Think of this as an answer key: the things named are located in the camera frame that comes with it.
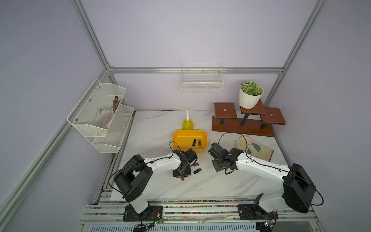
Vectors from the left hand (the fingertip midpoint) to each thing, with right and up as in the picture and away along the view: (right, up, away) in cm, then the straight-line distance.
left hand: (184, 176), depth 86 cm
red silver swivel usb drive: (+10, +19, +15) cm, 27 cm away
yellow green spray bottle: (+2, +32, +14) cm, 35 cm away
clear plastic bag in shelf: (-44, +36, -9) cm, 57 cm away
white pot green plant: (+38, +49, -4) cm, 62 cm away
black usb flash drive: (+7, +19, +15) cm, 25 cm away
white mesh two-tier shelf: (-48, +22, +3) cm, 53 cm away
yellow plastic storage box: (0, +20, +18) cm, 27 cm away
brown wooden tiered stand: (+51, +35, +11) cm, 63 cm away
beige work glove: (+49, +14, +9) cm, 52 cm away
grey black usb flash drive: (+8, +3, +2) cm, 9 cm away
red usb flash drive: (-1, -2, -1) cm, 2 cm away
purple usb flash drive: (+8, +6, +4) cm, 11 cm away
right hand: (+22, +8, -1) cm, 24 cm away
